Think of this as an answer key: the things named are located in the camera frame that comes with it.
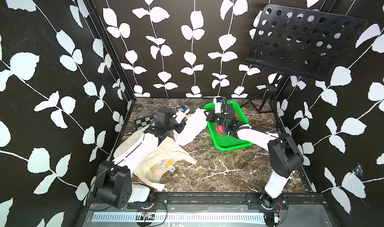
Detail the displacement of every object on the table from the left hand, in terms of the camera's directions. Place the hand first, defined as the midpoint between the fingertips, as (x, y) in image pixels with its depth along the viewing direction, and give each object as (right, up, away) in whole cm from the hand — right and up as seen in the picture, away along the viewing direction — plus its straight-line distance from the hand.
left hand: (185, 116), depth 84 cm
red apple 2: (+30, 0, +4) cm, 30 cm away
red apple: (+19, -7, -4) cm, 21 cm away
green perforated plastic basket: (+24, -17, +12) cm, 32 cm away
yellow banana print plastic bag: (-18, -30, -2) cm, 35 cm away
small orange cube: (-15, -32, -2) cm, 35 cm away
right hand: (+10, +4, +4) cm, 12 cm away
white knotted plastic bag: (+6, -5, +5) cm, 9 cm away
